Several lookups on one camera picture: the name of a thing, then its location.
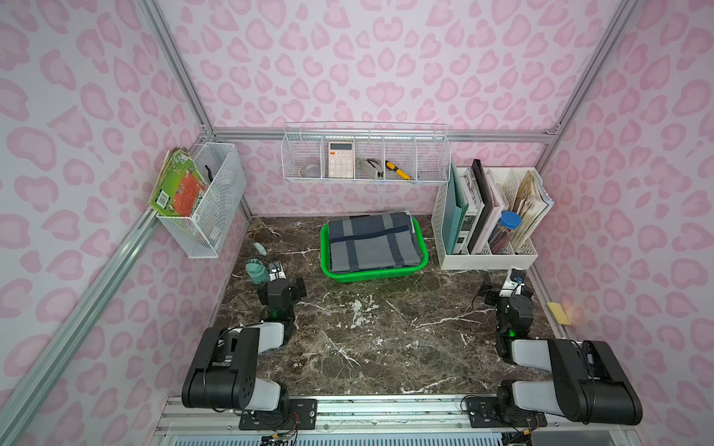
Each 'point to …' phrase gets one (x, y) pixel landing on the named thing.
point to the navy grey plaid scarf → (372, 242)
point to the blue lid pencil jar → (502, 240)
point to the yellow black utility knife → (398, 171)
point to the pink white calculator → (340, 159)
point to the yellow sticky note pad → (559, 313)
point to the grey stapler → (371, 166)
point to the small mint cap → (260, 248)
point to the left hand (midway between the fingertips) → (279, 274)
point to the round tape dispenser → (310, 171)
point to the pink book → (497, 206)
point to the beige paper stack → (532, 203)
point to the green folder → (456, 207)
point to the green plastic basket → (373, 274)
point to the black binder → (489, 204)
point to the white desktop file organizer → (507, 179)
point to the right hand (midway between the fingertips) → (502, 274)
